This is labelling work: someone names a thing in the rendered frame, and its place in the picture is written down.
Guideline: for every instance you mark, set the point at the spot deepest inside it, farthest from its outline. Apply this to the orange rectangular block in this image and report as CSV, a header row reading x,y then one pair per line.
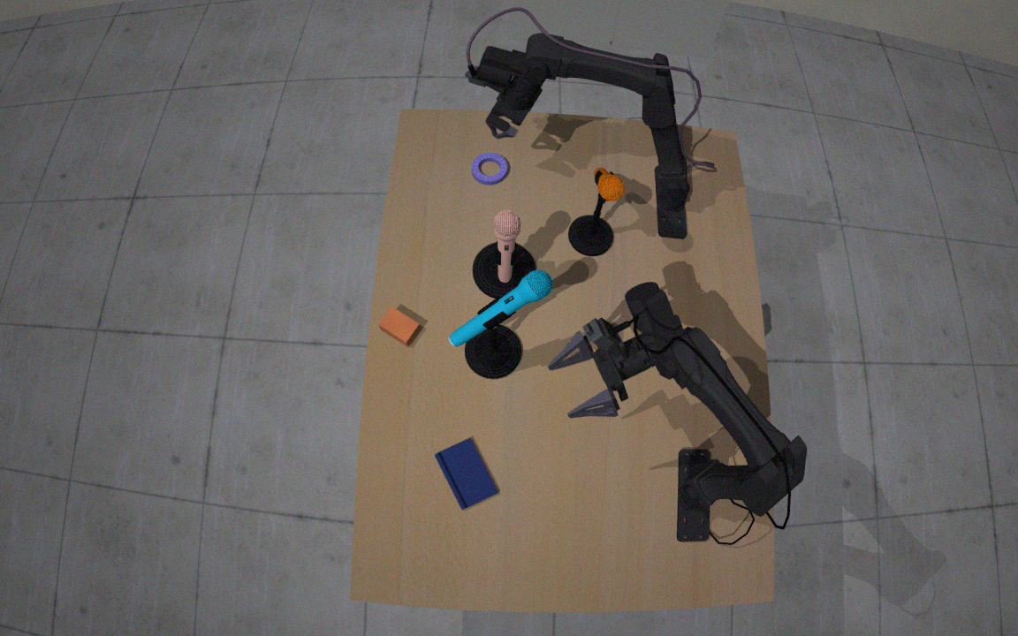
x,y
399,326

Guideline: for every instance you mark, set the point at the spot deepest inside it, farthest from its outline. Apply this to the orange microphone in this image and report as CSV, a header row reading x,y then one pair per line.
x,y
610,187

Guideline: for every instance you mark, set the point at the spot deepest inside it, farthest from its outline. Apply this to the blue microphone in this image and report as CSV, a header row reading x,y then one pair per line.
x,y
532,288

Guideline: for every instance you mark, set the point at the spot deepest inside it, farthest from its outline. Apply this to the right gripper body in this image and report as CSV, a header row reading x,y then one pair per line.
x,y
510,105

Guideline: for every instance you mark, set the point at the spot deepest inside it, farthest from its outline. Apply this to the blue ring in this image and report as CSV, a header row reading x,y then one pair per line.
x,y
489,157

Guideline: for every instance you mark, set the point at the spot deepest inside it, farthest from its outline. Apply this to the dark blue notebook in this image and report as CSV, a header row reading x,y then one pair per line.
x,y
466,474

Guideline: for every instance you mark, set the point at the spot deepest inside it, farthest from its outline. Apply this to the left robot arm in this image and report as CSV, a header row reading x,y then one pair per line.
x,y
714,385

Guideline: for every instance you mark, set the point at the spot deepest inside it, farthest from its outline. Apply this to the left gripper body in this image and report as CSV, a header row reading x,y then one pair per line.
x,y
624,356

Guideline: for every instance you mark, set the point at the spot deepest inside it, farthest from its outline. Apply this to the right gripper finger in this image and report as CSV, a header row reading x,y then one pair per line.
x,y
510,131

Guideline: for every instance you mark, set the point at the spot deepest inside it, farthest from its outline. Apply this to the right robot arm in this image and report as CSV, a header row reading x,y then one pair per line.
x,y
633,73

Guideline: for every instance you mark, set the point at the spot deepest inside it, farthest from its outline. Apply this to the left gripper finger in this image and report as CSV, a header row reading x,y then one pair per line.
x,y
583,354
603,398

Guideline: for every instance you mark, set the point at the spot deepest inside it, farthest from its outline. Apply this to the pink microphone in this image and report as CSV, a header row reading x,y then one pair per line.
x,y
507,228

